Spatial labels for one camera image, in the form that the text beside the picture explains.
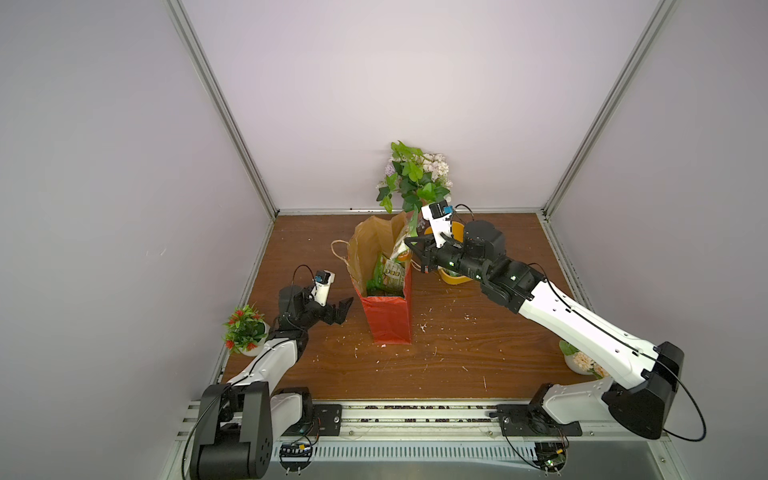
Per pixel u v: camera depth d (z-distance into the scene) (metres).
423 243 0.61
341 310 0.78
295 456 0.72
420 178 0.88
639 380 0.39
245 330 0.81
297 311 0.67
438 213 0.56
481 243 0.49
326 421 0.73
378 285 0.94
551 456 0.70
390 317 0.78
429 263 0.58
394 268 1.00
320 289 0.77
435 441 0.71
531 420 0.65
